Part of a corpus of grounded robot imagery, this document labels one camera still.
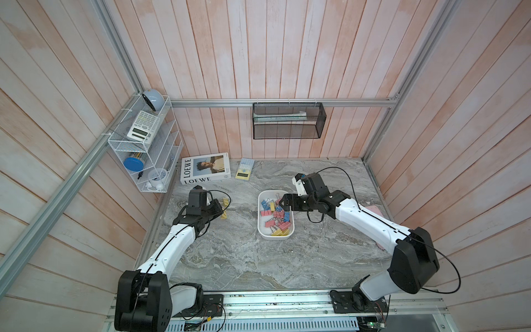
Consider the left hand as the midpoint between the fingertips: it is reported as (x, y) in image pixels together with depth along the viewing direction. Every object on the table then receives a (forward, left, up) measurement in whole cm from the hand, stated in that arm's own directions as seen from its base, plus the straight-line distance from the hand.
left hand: (221, 207), depth 87 cm
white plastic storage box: (-3, -23, -7) cm, 24 cm away
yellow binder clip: (+9, +1, -10) cm, 14 cm away
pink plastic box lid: (+5, -72, -9) cm, 72 cm away
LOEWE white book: (+29, +17, -7) cm, 34 cm away
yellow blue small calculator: (+32, -8, -10) cm, 34 cm away
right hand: (+1, -28, +3) cm, 28 cm away
